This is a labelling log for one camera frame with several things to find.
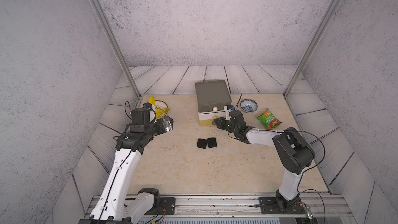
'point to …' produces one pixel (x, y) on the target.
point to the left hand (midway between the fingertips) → (167, 122)
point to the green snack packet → (268, 120)
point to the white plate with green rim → (160, 105)
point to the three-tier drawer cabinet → (212, 97)
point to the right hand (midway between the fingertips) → (214, 120)
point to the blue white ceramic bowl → (249, 106)
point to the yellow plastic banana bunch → (158, 112)
